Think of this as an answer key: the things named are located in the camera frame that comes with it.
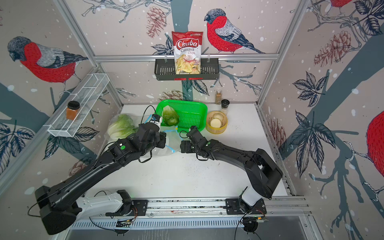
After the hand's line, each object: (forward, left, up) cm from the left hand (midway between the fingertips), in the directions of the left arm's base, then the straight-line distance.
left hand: (167, 131), depth 73 cm
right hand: (+1, -8, -17) cm, 19 cm away
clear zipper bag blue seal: (+22, +27, -18) cm, 39 cm away
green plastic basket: (+35, -10, -26) cm, 45 cm away
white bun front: (+20, -28, -20) cm, 40 cm away
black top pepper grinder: (+34, -35, -15) cm, 51 cm away
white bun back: (+27, -31, -21) cm, 46 cm away
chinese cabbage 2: (+12, +34, -17) cm, 40 cm away
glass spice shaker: (+47, -32, -20) cm, 60 cm away
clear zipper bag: (0, -2, -10) cm, 10 cm away
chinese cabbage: (+22, +37, -18) cm, 47 cm away
